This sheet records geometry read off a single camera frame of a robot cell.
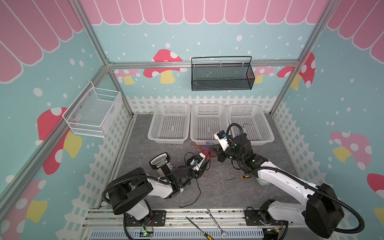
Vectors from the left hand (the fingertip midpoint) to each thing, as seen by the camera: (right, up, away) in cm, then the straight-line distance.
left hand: (205, 158), depth 82 cm
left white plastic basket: (-25, +20, +31) cm, 45 cm away
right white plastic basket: (+39, +23, +34) cm, 57 cm away
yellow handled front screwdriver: (+1, -34, -13) cm, 36 cm away
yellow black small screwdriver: (+22, -12, +6) cm, 25 cm away
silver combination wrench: (+8, -34, -11) cm, 36 cm away
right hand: (+3, +7, -3) cm, 8 cm away
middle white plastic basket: (+3, +23, +34) cm, 41 cm away
